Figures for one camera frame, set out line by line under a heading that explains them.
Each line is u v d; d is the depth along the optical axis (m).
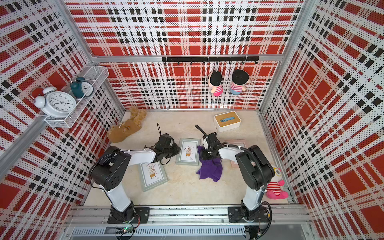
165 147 0.78
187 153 0.96
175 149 0.86
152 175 0.87
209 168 0.86
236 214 0.73
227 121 1.09
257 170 0.46
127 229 0.70
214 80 0.98
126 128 0.96
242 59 0.89
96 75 0.90
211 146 0.76
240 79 0.93
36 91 0.59
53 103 0.61
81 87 0.71
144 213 0.73
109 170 0.49
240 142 1.01
